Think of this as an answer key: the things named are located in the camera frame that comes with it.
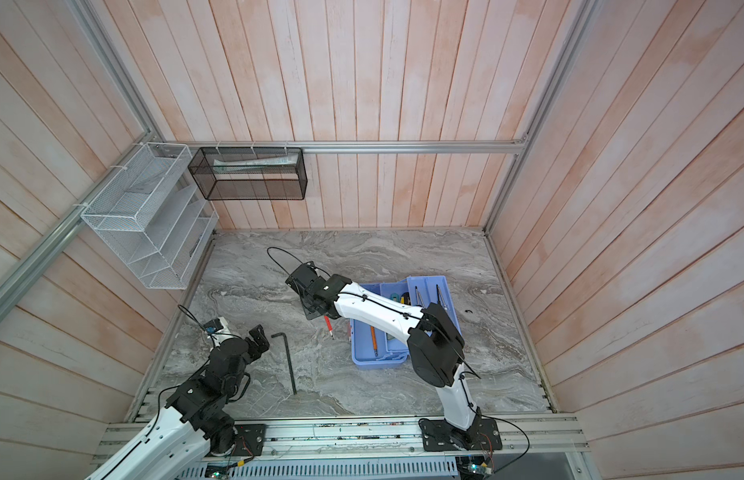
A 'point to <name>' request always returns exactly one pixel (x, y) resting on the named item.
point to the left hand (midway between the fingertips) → (251, 339)
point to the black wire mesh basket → (250, 173)
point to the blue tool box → (393, 346)
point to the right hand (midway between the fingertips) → (317, 303)
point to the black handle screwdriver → (419, 299)
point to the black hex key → (288, 358)
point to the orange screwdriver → (374, 341)
